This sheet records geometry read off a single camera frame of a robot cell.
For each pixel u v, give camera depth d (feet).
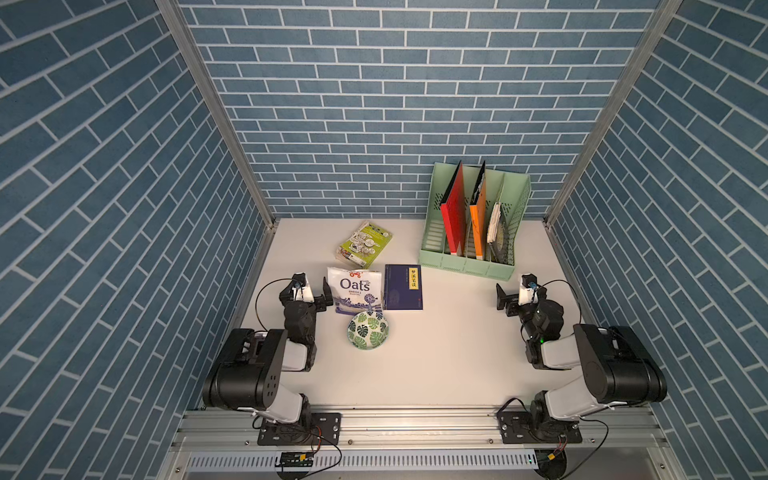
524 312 2.63
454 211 2.81
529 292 2.54
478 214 2.82
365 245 3.57
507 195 3.41
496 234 2.98
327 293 2.72
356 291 2.79
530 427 2.35
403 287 3.31
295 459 2.36
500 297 2.80
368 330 2.93
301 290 2.47
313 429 2.38
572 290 3.30
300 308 2.28
